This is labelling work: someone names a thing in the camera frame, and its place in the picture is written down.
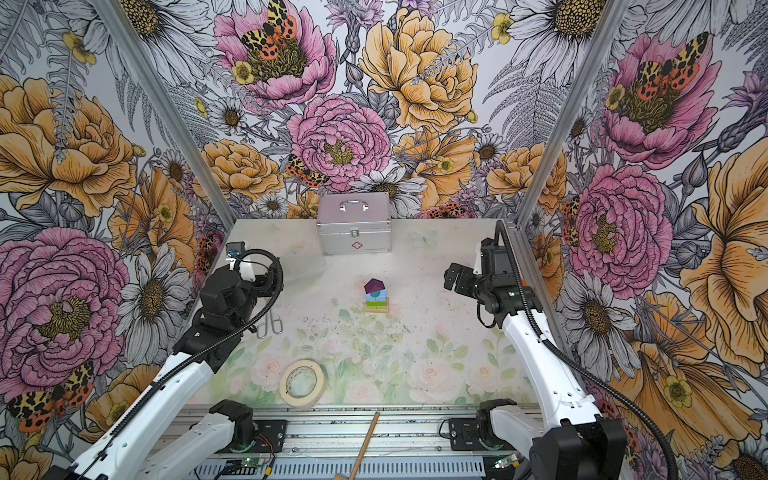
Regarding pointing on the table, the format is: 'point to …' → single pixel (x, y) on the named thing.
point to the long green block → (377, 304)
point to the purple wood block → (374, 285)
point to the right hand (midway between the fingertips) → (460, 286)
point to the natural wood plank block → (376, 310)
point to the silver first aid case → (355, 223)
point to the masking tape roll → (305, 401)
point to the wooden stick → (369, 435)
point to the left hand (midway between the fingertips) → (259, 269)
